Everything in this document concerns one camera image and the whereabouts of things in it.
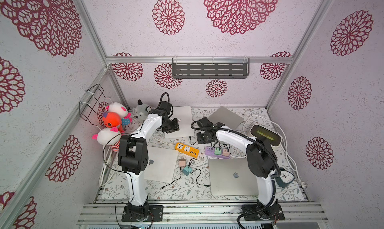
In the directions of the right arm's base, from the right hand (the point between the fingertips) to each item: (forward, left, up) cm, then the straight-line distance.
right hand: (199, 137), depth 95 cm
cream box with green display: (+2, -48, -2) cm, 48 cm away
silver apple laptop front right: (-22, -19, -7) cm, 30 cm away
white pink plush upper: (+12, +52, +14) cm, 55 cm away
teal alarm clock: (-23, -47, -4) cm, 53 cm away
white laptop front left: (-17, +22, -3) cm, 28 cm away
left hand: (+3, +14, +4) cm, 15 cm away
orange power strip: (-8, +5, -4) cm, 10 cm away
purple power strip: (-7, -7, -4) cm, 11 cm away
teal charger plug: (-20, +7, -4) cm, 22 cm away
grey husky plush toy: (+10, +36, +14) cm, 40 cm away
